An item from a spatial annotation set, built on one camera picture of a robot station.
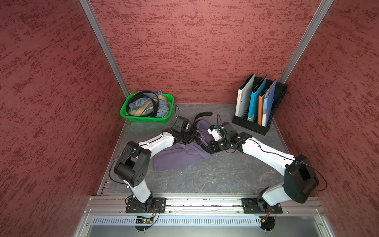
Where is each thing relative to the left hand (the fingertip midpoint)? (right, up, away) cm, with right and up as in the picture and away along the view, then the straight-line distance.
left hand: (198, 138), depth 89 cm
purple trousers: (-10, -10, -2) cm, 14 cm away
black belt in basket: (-44, +32, +23) cm, 59 cm away
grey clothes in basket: (-45, +23, +17) cm, 54 cm away
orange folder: (+38, +23, -2) cm, 44 cm away
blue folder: (+42, +21, -2) cm, 48 cm away
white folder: (+29, +27, +4) cm, 40 cm away
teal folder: (+35, +24, 0) cm, 43 cm away
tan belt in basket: (-46, +17, +17) cm, 52 cm away
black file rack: (+60, +33, +14) cm, 70 cm away
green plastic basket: (-36, +12, +13) cm, 40 cm away
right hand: (+6, -6, -6) cm, 10 cm away
